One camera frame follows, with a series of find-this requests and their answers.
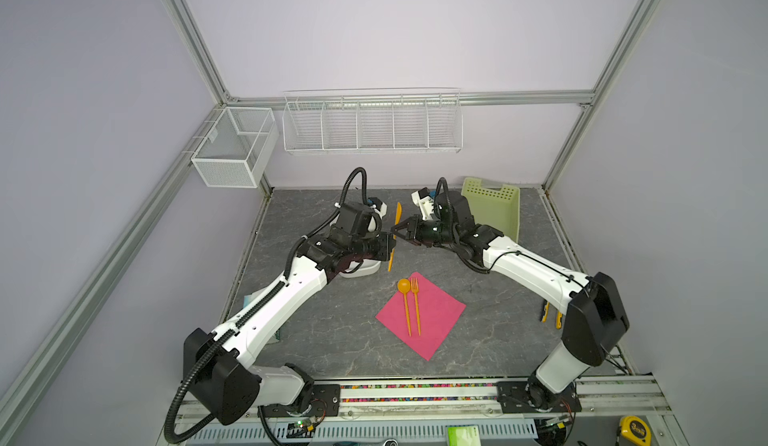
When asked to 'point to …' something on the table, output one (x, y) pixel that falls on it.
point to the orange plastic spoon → (404, 286)
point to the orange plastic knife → (398, 220)
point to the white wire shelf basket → (374, 120)
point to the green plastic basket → (496, 207)
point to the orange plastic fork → (414, 283)
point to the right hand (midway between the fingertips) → (389, 232)
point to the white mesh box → (237, 147)
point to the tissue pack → (275, 337)
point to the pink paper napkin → (438, 312)
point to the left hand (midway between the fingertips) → (395, 247)
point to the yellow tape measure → (636, 431)
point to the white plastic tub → (368, 267)
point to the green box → (463, 435)
